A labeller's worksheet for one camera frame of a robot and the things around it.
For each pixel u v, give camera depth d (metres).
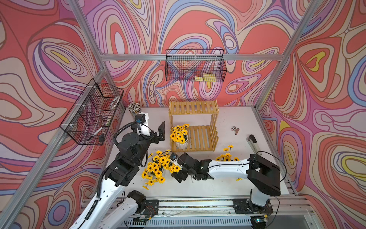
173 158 0.72
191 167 0.63
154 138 0.56
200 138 1.01
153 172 0.72
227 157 0.75
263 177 0.45
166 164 0.73
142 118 0.50
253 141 0.94
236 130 1.05
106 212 0.43
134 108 0.96
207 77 0.91
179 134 0.81
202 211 0.73
